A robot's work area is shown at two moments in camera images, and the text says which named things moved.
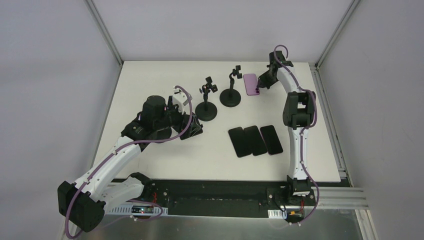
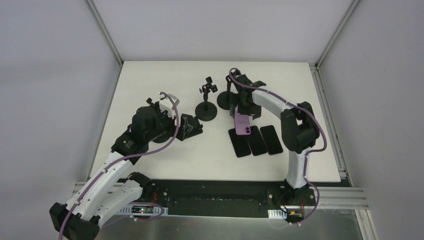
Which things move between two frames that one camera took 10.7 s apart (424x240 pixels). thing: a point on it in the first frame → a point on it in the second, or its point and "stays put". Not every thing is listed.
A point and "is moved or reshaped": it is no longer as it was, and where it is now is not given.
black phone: [255, 141] stays put
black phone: [240, 142] stays put
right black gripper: [265, 79] → [243, 110]
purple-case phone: [272, 142] stays put
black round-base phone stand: [206, 111] stays put
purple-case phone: [251, 83] is moved or reshaped
